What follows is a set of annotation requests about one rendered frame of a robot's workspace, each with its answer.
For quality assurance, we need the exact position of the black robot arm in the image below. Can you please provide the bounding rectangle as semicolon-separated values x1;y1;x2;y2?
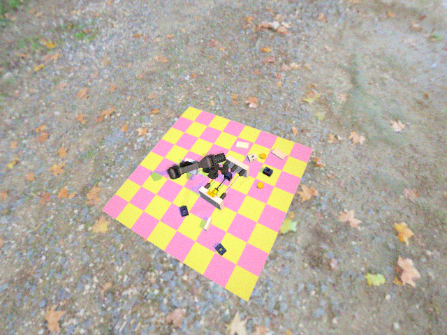
167;153;226;180

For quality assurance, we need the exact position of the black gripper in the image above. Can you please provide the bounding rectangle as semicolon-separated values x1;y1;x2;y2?
203;164;229;176

